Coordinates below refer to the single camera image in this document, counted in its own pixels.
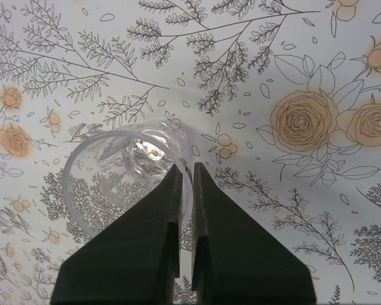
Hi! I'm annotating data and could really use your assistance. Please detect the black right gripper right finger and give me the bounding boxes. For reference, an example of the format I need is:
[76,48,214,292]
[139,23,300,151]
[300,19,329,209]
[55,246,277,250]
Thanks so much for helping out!
[192,163,317,304]

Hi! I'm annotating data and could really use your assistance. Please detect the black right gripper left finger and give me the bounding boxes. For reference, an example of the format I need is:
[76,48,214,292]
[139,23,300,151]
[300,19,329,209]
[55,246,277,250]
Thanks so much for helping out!
[50,166,182,304]

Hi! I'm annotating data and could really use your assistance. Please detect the floral tablecloth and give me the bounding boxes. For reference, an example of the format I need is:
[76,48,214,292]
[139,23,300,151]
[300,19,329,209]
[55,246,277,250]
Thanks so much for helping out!
[0,1,381,304]

